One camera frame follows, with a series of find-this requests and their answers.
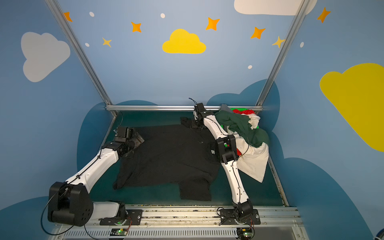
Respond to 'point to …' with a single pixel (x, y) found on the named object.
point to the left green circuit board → (118, 232)
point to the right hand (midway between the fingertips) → (195, 124)
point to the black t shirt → (178, 155)
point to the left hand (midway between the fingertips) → (138, 141)
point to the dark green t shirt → (239, 123)
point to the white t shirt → (253, 160)
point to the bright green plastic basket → (240, 109)
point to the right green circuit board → (244, 233)
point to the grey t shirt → (224, 107)
